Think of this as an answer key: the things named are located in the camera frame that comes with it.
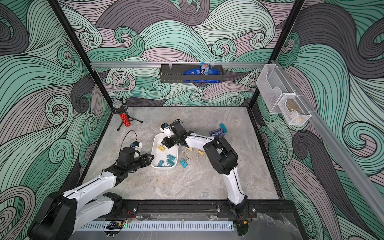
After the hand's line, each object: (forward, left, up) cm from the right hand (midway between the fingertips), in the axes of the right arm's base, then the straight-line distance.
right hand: (165, 141), depth 95 cm
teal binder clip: (-14, +1, -3) cm, 15 cm away
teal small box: (+13, -41, -4) cm, 43 cm away
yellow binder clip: (-4, -16, -3) cm, 17 cm away
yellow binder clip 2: (-7, -23, -3) cm, 24 cm away
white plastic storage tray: (+1, +6, +1) cm, 6 cm away
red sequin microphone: (+11, +26, +22) cm, 36 cm away
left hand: (-11, +6, +2) cm, 13 cm away
